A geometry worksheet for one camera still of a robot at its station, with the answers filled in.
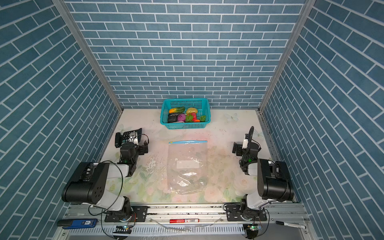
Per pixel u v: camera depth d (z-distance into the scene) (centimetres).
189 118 108
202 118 110
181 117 108
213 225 71
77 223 68
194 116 111
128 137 102
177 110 116
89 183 45
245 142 84
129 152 72
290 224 71
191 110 115
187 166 91
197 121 110
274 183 44
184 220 71
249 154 73
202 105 119
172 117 109
